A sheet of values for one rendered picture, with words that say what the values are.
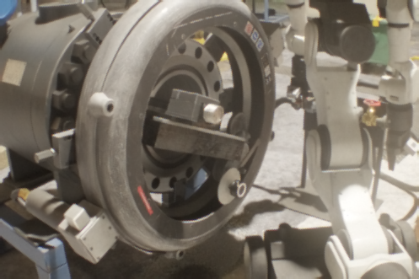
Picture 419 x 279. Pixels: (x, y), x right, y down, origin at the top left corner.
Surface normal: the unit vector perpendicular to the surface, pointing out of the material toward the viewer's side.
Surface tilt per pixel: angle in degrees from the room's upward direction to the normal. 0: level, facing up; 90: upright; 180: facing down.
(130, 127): 90
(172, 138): 90
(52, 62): 52
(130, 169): 90
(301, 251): 45
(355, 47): 87
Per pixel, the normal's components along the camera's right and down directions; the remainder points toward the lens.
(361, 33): 0.08, 0.33
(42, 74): -0.51, -0.22
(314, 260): -0.01, -0.93
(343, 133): 0.06, -0.36
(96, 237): 0.80, 0.22
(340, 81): 0.07, -0.13
